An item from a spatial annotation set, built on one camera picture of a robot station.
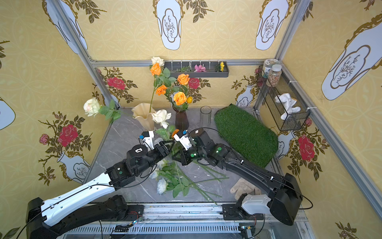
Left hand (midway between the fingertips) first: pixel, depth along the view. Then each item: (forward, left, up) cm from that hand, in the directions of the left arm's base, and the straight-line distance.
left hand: (169, 141), depth 71 cm
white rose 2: (-7, 0, -23) cm, 24 cm away
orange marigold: (0, -4, +8) cm, 9 cm away
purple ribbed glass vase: (+27, -5, -16) cm, 31 cm away
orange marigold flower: (+29, +6, +8) cm, 30 cm away
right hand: (-4, -3, -3) cm, 6 cm away
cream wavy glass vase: (+29, +20, -11) cm, 37 cm away
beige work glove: (-15, -39, -23) cm, 48 cm away
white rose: (-14, -4, -22) cm, 26 cm away
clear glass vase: (+24, -20, -10) cm, 33 cm away
